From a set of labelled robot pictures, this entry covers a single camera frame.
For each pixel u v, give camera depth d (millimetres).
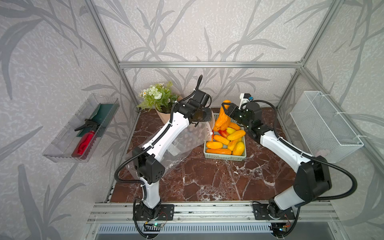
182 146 951
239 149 886
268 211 728
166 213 728
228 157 891
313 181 433
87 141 596
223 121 775
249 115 616
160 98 865
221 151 912
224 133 995
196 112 544
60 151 586
